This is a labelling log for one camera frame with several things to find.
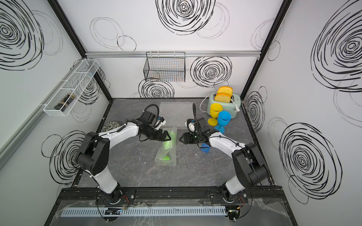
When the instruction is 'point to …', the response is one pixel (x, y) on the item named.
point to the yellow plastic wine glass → (214, 109)
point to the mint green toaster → (229, 107)
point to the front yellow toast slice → (222, 98)
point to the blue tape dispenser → (206, 150)
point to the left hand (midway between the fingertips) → (165, 138)
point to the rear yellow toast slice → (225, 89)
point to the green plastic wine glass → (168, 145)
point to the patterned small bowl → (110, 125)
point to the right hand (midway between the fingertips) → (183, 139)
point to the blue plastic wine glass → (224, 118)
